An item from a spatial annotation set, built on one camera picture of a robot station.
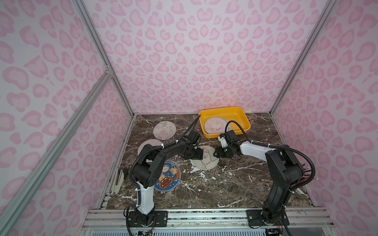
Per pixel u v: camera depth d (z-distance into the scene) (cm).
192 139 76
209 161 93
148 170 50
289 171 49
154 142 104
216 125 110
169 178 86
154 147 54
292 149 48
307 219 74
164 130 110
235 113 117
